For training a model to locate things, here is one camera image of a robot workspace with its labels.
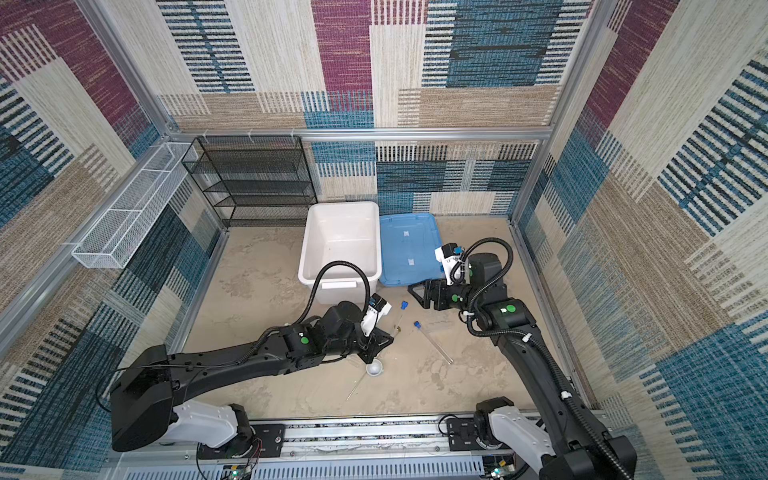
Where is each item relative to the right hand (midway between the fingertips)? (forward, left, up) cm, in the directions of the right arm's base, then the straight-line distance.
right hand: (420, 292), depth 74 cm
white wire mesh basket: (+11, +73, +12) cm, 75 cm away
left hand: (-8, +7, -8) cm, 13 cm away
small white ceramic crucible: (-11, +12, -21) cm, 27 cm away
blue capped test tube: (-9, -8, -22) cm, 25 cm away
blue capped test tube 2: (-2, +4, -3) cm, 5 cm away
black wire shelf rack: (+50, +54, -3) cm, 74 cm away
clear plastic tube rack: (+2, -8, -21) cm, 23 cm away
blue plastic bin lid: (+34, 0, -22) cm, 41 cm away
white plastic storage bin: (+39, +22, -19) cm, 48 cm away
